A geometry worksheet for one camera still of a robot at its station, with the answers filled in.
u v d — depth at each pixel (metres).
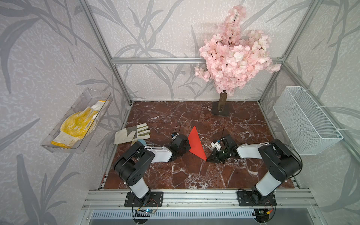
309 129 0.61
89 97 0.77
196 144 0.98
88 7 0.72
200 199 0.75
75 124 0.64
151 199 0.72
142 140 0.96
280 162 0.47
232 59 0.60
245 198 0.73
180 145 0.73
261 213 0.74
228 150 0.75
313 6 0.71
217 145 0.89
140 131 1.01
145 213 0.72
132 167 0.46
